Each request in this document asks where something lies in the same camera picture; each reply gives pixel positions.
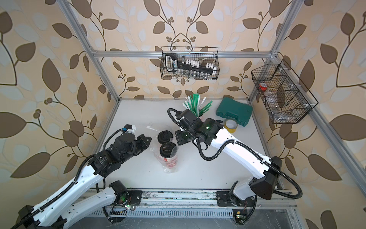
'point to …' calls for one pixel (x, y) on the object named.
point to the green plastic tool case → (230, 109)
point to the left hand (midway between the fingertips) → (151, 136)
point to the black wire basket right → (286, 98)
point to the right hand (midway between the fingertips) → (177, 137)
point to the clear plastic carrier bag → (155, 146)
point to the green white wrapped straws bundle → (192, 102)
